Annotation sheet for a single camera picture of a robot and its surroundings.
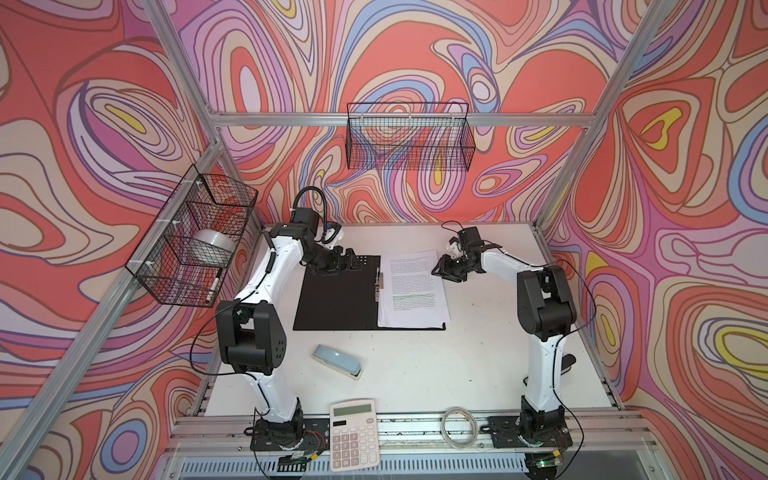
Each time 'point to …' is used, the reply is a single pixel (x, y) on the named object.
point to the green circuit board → (293, 464)
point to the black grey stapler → (567, 361)
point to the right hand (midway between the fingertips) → (439, 278)
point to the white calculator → (353, 436)
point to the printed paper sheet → (414, 291)
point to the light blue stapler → (338, 361)
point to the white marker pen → (212, 289)
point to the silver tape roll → (212, 242)
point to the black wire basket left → (188, 254)
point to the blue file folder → (343, 302)
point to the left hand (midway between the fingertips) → (350, 266)
